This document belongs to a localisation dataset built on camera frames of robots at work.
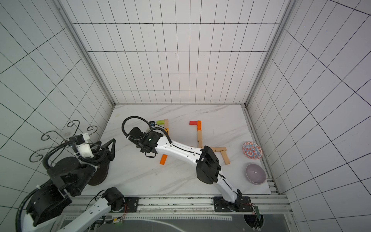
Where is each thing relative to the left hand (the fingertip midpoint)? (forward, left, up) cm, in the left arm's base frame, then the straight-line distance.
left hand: (108, 144), depth 61 cm
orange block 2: (+7, -19, -32) cm, 38 cm away
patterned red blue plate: (+13, -77, -31) cm, 84 cm away
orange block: (+34, -43, -32) cm, 63 cm away
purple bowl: (-2, -74, -30) cm, 80 cm away
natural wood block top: (+34, -18, -31) cm, 50 cm away
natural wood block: (+24, -43, -32) cm, 59 cm away
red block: (+35, -38, -31) cm, 61 cm away
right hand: (+14, -10, -16) cm, 24 cm away
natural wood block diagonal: (+17, -43, -31) cm, 55 cm away
